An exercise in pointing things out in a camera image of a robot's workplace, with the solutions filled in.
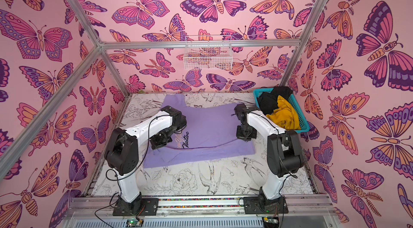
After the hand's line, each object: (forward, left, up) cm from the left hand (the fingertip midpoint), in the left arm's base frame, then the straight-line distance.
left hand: (160, 147), depth 83 cm
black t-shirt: (+32, -62, -1) cm, 70 cm away
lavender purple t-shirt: (+14, -19, -11) cm, 26 cm away
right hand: (+7, -44, -3) cm, 44 cm away
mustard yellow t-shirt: (+20, -70, 0) cm, 72 cm away
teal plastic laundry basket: (+17, -79, -1) cm, 81 cm away
